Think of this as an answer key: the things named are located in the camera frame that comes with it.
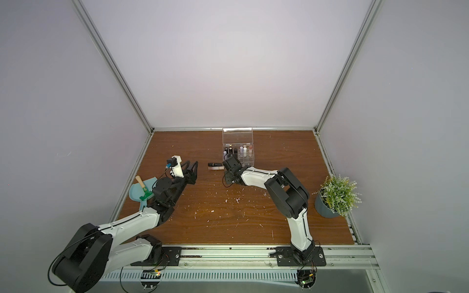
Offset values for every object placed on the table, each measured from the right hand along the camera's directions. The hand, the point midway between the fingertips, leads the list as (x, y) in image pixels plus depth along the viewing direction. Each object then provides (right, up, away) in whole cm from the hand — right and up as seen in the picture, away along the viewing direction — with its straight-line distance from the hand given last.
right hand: (231, 171), depth 97 cm
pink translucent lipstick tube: (+11, +11, +6) cm, 17 cm away
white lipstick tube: (+8, +11, +5) cm, 15 cm away
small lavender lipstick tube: (-4, +10, +2) cm, 11 cm away
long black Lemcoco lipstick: (0, +12, +3) cm, 12 cm away
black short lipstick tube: (+2, +10, +6) cm, 12 cm away
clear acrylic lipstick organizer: (+4, +16, +8) cm, 19 cm away
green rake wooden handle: (-42, -10, -8) cm, 44 cm away
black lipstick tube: (-11, +4, +3) cm, 12 cm away
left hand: (-15, +7, -17) cm, 24 cm away
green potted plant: (+44, -7, -25) cm, 51 cm away
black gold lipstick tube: (-3, +12, +3) cm, 12 cm away
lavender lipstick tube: (+6, +10, +6) cm, 13 cm away
